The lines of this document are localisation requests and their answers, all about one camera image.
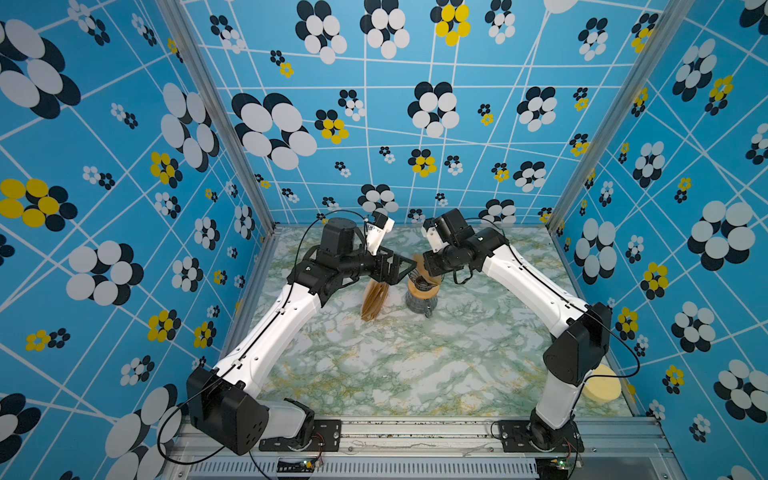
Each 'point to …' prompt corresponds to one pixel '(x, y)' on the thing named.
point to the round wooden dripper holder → (424, 295)
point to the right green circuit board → (562, 462)
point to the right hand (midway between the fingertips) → (428, 264)
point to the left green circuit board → (286, 466)
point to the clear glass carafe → (419, 305)
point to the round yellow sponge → (602, 389)
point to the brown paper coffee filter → (435, 279)
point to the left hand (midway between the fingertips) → (405, 257)
